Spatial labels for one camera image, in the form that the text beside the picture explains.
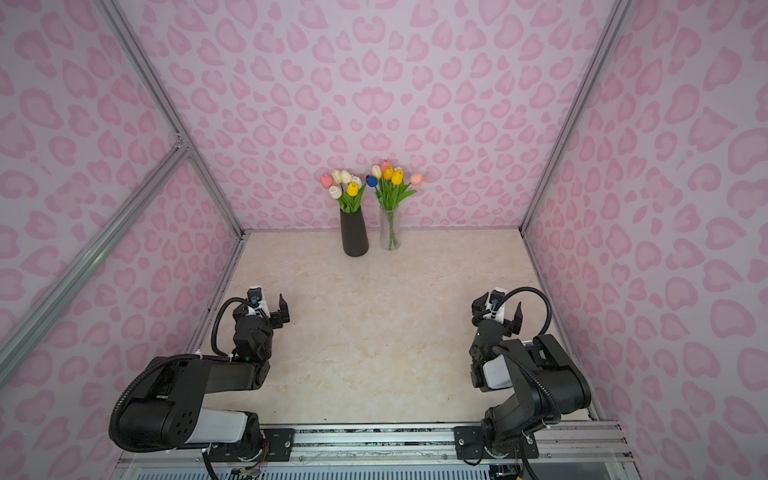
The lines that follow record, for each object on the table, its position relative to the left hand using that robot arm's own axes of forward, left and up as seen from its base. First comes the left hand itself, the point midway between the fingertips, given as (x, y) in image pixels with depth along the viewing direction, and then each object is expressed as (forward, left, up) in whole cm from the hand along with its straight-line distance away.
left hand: (264, 294), depth 88 cm
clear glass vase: (+28, -37, -2) cm, 47 cm away
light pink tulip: (+29, -45, +18) cm, 57 cm away
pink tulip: (+33, -36, +21) cm, 53 cm away
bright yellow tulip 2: (+28, -40, +20) cm, 52 cm away
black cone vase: (+28, -24, -5) cm, 37 cm away
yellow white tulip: (+34, -33, +18) cm, 50 cm away
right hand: (-3, -69, +1) cm, 69 cm away
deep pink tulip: (+30, -18, +17) cm, 39 cm away
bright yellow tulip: (+29, -37, +20) cm, 51 cm away
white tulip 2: (+23, -21, +18) cm, 36 cm away
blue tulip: (+31, -32, +16) cm, 47 cm away
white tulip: (+32, -21, +18) cm, 42 cm away
